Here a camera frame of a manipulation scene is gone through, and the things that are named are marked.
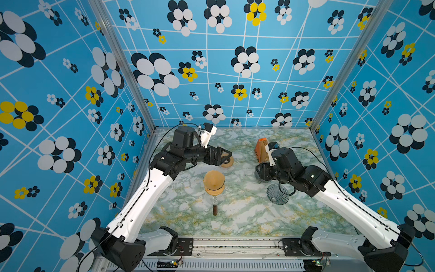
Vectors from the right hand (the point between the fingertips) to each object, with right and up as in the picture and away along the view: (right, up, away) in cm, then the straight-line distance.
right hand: (261, 167), depth 73 cm
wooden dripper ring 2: (-14, -2, +26) cm, 29 cm away
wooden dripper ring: (-21, -13, +5) cm, 25 cm away
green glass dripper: (-20, -12, +5) cm, 24 cm away
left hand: (-16, +7, -7) cm, 19 cm away
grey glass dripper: (+11, -17, +13) cm, 24 cm away
